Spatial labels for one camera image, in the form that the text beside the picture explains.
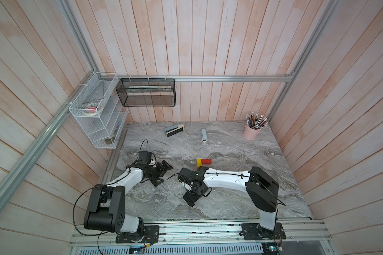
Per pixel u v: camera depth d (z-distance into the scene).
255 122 1.07
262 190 0.50
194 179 0.62
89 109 0.73
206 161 0.99
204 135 1.09
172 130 1.11
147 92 1.00
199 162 0.98
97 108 0.69
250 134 1.07
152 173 0.76
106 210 0.44
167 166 0.81
